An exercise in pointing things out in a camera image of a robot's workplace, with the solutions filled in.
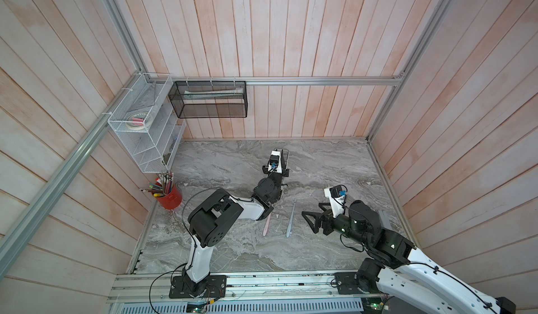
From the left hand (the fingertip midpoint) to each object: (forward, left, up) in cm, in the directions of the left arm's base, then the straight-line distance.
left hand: (280, 151), depth 84 cm
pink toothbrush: (-22, +6, -23) cm, 32 cm away
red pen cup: (-13, +47, -18) cm, 52 cm away
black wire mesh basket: (+34, +35, +2) cm, 49 cm away
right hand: (-23, -10, -3) cm, 25 cm away
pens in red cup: (-10, +49, -11) cm, 51 cm away
